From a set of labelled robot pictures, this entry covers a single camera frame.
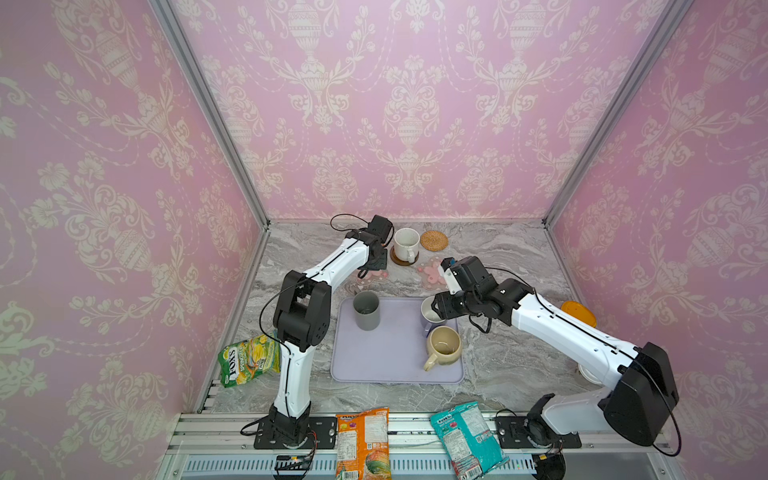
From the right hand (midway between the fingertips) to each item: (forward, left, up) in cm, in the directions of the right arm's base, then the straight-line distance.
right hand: (440, 303), depth 81 cm
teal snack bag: (-31, -4, -12) cm, 33 cm away
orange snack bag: (-32, +22, -11) cm, 40 cm away
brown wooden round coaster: (+24, +9, -13) cm, 29 cm away
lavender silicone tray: (-7, +13, -15) cm, 21 cm away
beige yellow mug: (-7, -1, -13) cm, 15 cm away
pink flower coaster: (+9, +21, +2) cm, 23 cm away
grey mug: (+4, +21, -10) cm, 24 cm away
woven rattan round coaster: (+36, -4, -15) cm, 39 cm away
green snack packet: (-9, +54, -11) cm, 56 cm away
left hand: (+19, +18, -5) cm, 27 cm away
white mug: (+28, +7, -6) cm, 29 cm away
